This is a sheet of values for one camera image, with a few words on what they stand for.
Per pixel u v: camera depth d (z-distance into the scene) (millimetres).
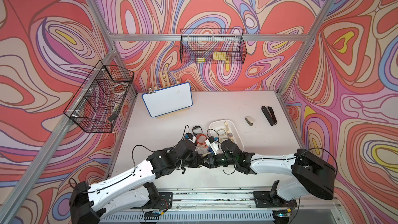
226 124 976
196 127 960
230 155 630
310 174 436
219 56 907
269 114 1044
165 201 722
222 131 964
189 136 674
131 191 593
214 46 962
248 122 1013
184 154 548
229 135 972
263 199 707
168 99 904
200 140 931
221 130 969
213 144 748
